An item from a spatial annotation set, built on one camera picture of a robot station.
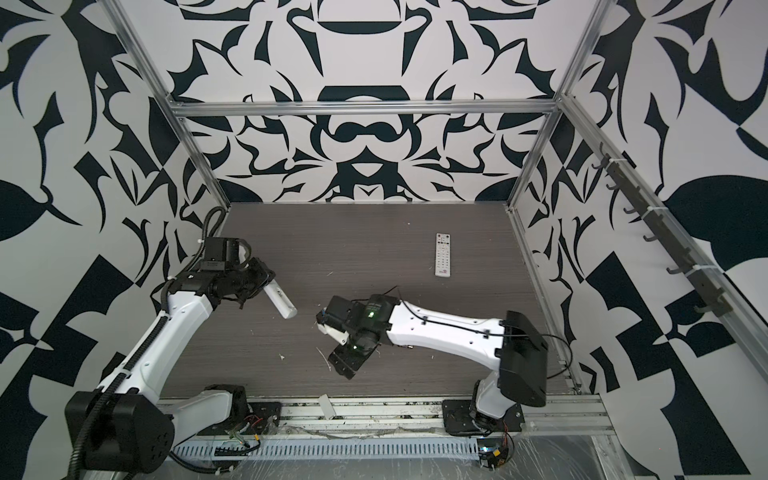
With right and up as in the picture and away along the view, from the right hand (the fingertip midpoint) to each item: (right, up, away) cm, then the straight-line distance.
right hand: (345, 361), depth 72 cm
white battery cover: (-6, -14, +5) cm, 16 cm away
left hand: (-20, +21, +9) cm, 31 cm away
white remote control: (-16, +13, +5) cm, 21 cm away
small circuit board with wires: (+35, -21, -1) cm, 41 cm away
